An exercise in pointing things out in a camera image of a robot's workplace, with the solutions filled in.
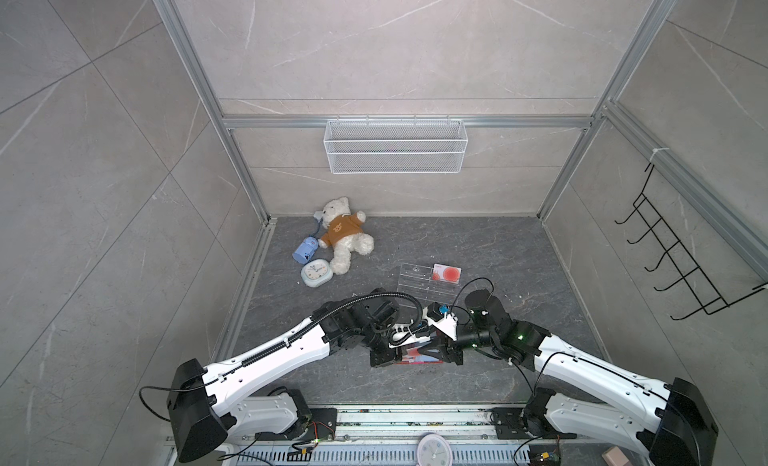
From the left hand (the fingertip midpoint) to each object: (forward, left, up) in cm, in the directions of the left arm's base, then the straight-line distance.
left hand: (403, 342), depth 71 cm
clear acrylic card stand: (+24, -7, -10) cm, 27 cm away
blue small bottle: (+39, +32, -12) cm, 52 cm away
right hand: (0, -4, -1) cm, 5 cm away
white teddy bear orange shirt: (+43, +19, -9) cm, 48 cm away
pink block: (-24, -48, -12) cm, 55 cm away
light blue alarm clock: (+30, +27, -14) cm, 43 cm away
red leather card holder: (+1, -3, -14) cm, 15 cm away
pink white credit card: (+24, -15, -7) cm, 29 cm away
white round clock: (-21, -6, -13) cm, 26 cm away
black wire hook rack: (+13, -63, +18) cm, 67 cm away
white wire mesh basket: (+63, -1, +14) cm, 64 cm away
